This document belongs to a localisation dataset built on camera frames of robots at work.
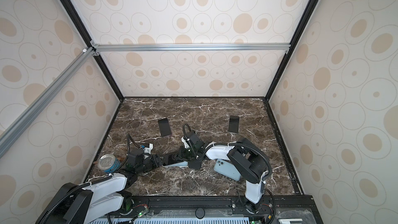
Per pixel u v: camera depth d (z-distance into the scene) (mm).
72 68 757
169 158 876
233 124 1029
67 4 732
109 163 777
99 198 505
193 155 683
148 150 811
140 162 712
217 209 727
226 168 861
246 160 479
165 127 1037
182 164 868
